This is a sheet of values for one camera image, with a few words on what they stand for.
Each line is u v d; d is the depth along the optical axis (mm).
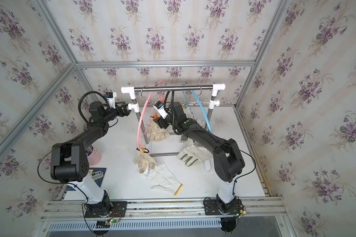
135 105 651
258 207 753
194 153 800
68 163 473
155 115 799
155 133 892
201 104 648
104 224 707
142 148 732
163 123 761
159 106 717
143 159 834
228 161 471
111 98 764
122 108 787
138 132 649
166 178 822
